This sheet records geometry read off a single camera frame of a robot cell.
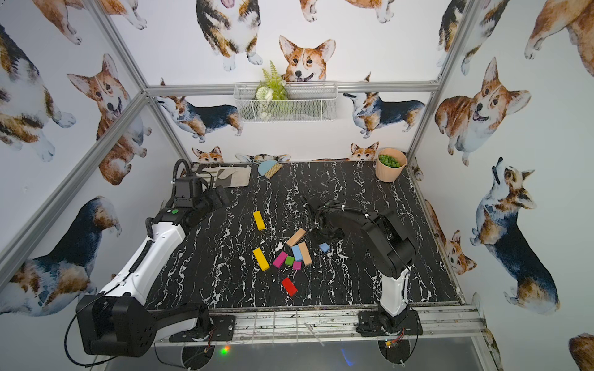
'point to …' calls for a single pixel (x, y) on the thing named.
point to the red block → (289, 286)
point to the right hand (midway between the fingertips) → (323, 239)
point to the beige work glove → (227, 177)
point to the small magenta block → (297, 265)
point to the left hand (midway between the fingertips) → (220, 191)
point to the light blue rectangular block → (297, 253)
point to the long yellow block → (261, 259)
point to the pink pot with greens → (389, 164)
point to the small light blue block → (325, 247)
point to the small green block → (289, 260)
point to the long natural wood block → (296, 237)
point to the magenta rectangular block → (280, 260)
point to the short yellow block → (259, 220)
